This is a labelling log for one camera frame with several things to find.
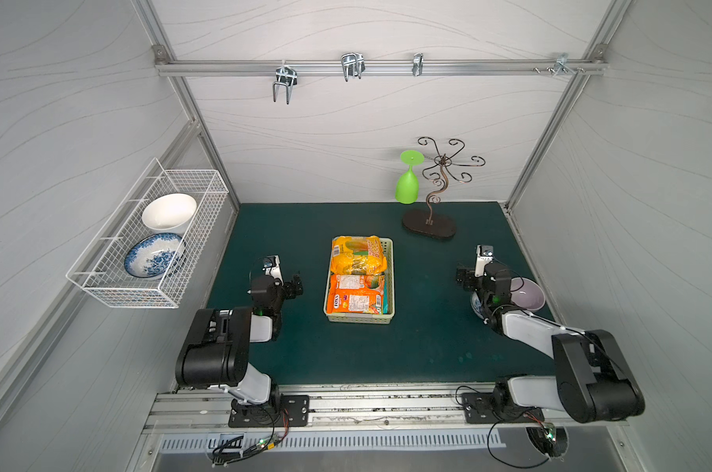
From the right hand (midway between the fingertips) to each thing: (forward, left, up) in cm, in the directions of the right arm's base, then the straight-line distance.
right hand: (479, 262), depth 91 cm
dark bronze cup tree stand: (+25, +13, -10) cm, 29 cm away
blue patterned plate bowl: (-17, +82, +24) cm, 87 cm away
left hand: (-4, +62, -3) cm, 62 cm away
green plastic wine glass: (+21, +23, +14) cm, 34 cm away
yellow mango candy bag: (0, +39, +2) cm, 39 cm away
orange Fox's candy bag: (-12, +38, -1) cm, 40 cm away
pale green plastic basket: (+7, +29, -5) cm, 30 cm away
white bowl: (-1, +88, +22) cm, 91 cm away
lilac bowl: (-5, -17, -9) cm, 20 cm away
